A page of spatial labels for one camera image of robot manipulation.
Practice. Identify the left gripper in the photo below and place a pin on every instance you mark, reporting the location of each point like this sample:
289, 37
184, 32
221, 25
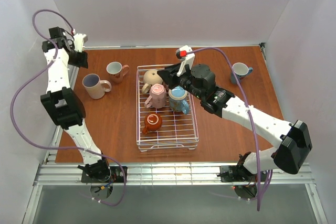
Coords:
79, 59

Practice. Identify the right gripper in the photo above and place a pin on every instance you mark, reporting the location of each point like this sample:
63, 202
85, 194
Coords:
176, 74

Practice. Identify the beige round mug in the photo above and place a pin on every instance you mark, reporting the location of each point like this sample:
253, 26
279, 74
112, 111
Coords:
150, 78

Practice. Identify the blue butterfly mug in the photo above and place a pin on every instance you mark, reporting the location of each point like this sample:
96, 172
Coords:
178, 100

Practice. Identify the pink faceted mug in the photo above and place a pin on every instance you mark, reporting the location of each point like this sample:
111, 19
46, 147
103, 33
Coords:
157, 97

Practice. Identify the pearlescent pink mug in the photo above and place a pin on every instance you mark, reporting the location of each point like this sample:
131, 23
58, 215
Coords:
95, 87

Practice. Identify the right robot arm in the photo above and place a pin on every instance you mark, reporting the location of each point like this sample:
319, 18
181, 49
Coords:
291, 142

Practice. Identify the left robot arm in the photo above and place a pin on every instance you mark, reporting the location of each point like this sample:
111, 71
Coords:
63, 105

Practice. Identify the pink floral mug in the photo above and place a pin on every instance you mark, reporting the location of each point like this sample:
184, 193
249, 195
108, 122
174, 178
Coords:
117, 71

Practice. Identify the orange brown mug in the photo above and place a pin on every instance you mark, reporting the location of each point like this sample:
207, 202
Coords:
152, 122

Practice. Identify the blue mug white interior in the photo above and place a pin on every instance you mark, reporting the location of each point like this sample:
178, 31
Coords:
241, 70

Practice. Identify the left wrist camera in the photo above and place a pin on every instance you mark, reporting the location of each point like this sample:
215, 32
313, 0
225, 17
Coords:
79, 39

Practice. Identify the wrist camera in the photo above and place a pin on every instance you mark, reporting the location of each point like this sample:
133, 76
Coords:
186, 57
79, 39

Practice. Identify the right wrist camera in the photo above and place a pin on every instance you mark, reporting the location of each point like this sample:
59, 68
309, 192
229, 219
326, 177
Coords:
186, 57

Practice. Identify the white wire dish rack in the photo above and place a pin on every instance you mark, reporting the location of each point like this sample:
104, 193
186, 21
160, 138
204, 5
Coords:
178, 130

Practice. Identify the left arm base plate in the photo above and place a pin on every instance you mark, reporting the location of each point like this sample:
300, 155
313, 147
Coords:
115, 174

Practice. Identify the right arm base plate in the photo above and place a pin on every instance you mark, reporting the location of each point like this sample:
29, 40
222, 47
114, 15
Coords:
236, 173

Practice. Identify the aluminium front rail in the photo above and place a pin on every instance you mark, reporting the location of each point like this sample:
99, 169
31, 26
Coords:
152, 174

